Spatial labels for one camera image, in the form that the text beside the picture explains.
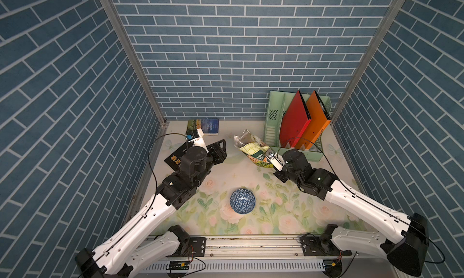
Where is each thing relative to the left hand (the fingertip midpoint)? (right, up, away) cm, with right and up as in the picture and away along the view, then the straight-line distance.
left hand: (227, 142), depth 68 cm
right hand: (+21, -8, +10) cm, 25 cm away
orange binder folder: (+42, +9, +15) cm, 45 cm away
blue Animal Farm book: (-15, +9, +48) cm, 51 cm away
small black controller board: (-20, -50, +4) cm, 54 cm away
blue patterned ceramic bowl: (+6, -29, +17) cm, 34 cm away
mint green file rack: (+27, +22, +38) cm, 51 cm away
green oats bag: (+10, -2, +1) cm, 10 cm away
